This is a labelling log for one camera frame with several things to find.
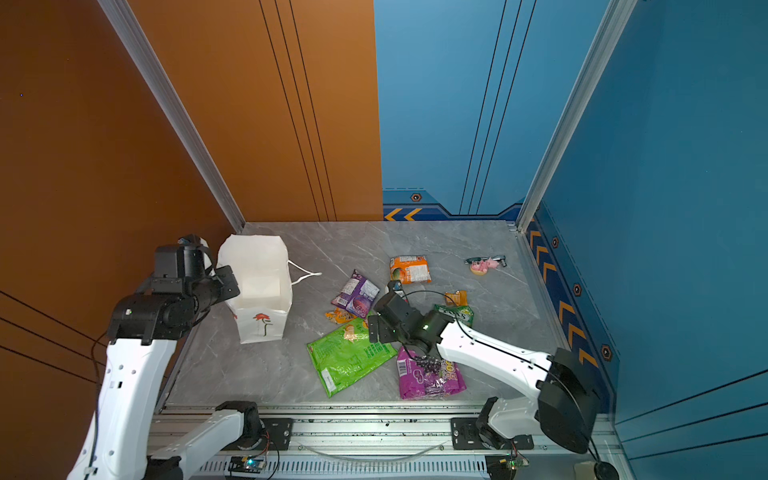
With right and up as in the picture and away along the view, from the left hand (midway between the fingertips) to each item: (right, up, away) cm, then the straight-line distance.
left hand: (229, 274), depth 68 cm
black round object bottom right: (+81, -40, -7) cm, 91 cm away
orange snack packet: (+43, -1, +32) cm, 54 cm away
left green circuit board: (+3, -46, +3) cm, 46 cm away
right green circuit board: (+66, -44, +2) cm, 79 cm away
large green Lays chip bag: (+24, -24, +17) cm, 38 cm away
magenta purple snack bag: (+47, -27, +9) cm, 55 cm away
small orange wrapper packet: (+60, -10, +29) cm, 67 cm away
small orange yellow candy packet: (+22, -14, +22) cm, 34 cm away
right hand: (+35, -15, +12) cm, 39 cm away
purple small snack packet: (+26, -9, +27) cm, 38 cm away
